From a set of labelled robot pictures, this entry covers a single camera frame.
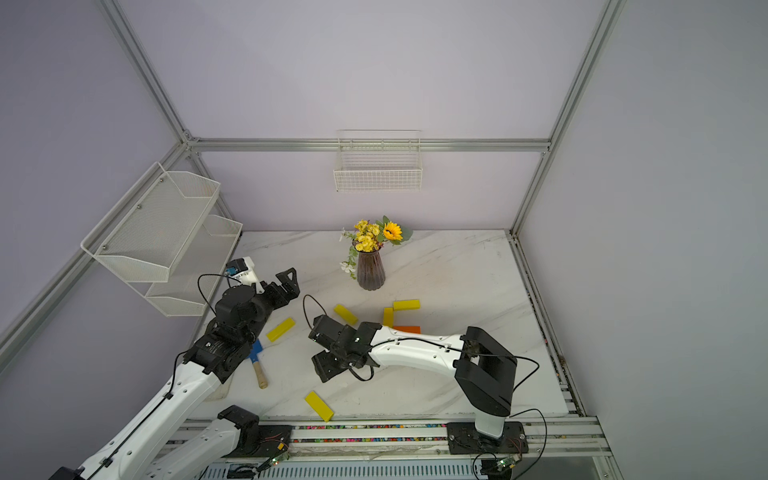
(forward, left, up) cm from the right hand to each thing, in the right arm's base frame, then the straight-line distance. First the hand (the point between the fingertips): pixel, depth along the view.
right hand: (329, 368), depth 78 cm
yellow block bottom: (+25, -22, -9) cm, 35 cm away
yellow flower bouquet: (+30, -11, +19) cm, 37 cm away
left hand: (+17, +11, +17) cm, 27 cm away
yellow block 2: (+20, -16, -9) cm, 26 cm away
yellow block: (-7, +3, -8) cm, 11 cm away
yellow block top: (+21, -1, -8) cm, 23 cm away
